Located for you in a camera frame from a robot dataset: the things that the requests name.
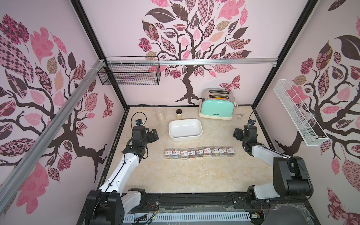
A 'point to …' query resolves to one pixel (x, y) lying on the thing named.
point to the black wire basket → (130, 74)
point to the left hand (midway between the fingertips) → (149, 134)
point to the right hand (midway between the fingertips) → (243, 132)
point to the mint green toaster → (217, 103)
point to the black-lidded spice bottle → (179, 114)
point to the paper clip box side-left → (199, 152)
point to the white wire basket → (298, 116)
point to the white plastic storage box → (187, 130)
